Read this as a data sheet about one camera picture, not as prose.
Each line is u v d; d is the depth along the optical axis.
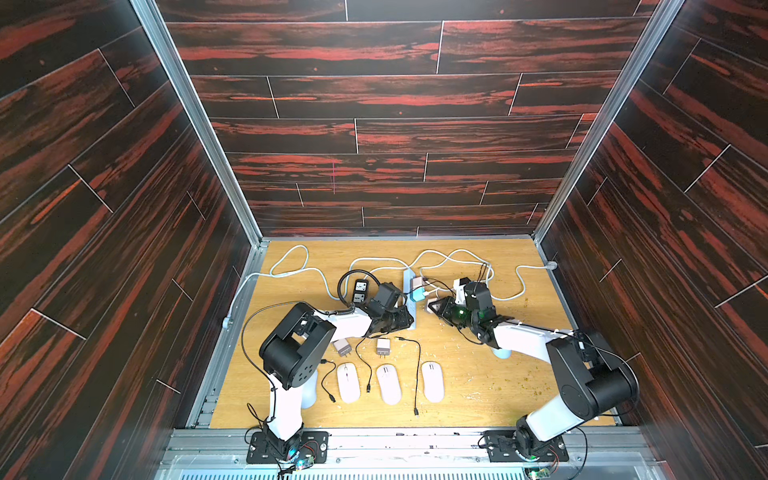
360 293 1.01
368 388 0.84
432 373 0.84
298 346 0.52
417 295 0.97
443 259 1.12
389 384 0.82
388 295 0.76
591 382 0.45
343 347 0.89
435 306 0.89
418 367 0.87
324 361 0.88
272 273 1.08
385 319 0.78
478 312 0.72
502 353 0.89
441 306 0.83
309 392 0.82
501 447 0.73
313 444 0.73
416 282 1.01
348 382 0.82
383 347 0.88
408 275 1.04
